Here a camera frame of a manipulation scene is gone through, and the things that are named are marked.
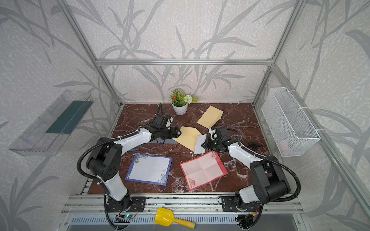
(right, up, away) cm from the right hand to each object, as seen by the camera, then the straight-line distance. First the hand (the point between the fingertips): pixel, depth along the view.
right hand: (201, 144), depth 88 cm
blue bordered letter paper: (-1, -4, +3) cm, 5 cm away
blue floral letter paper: (-31, -14, -3) cm, 34 cm away
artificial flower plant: (-15, +29, +13) cm, 35 cm away
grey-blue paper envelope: (-20, +3, -4) cm, 20 cm away
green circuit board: (-40, -35, -16) cm, 55 cm away
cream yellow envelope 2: (+9, +16, +24) cm, 30 cm away
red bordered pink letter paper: (+1, -15, -3) cm, 15 cm away
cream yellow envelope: (-8, +3, +11) cm, 14 cm away
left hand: (-15, +6, +4) cm, 17 cm away
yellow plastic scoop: (-19, -32, -19) cm, 42 cm away
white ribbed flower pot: (-15, +22, +21) cm, 34 cm away
